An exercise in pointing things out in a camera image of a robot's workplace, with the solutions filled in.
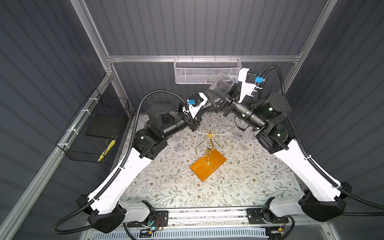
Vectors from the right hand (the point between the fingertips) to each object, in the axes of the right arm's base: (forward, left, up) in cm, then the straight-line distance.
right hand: (213, 89), depth 46 cm
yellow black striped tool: (-4, +47, -30) cm, 56 cm away
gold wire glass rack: (+3, -2, -27) cm, 27 cm away
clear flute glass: (+14, +19, -57) cm, 61 cm away
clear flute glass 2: (+13, -24, -58) cm, 64 cm away
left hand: (+3, +2, -9) cm, 9 cm away
